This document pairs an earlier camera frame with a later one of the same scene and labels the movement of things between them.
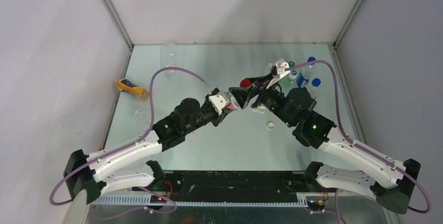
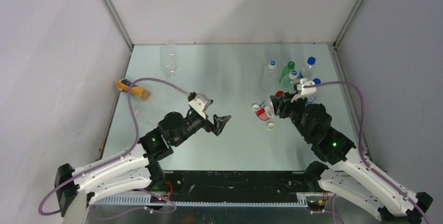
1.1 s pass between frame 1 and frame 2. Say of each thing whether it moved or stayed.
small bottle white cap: stayed
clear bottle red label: moved
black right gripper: moved
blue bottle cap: stayed
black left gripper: moved
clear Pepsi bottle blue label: moved
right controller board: stayed
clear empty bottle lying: stayed
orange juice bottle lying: stayed
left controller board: stayed
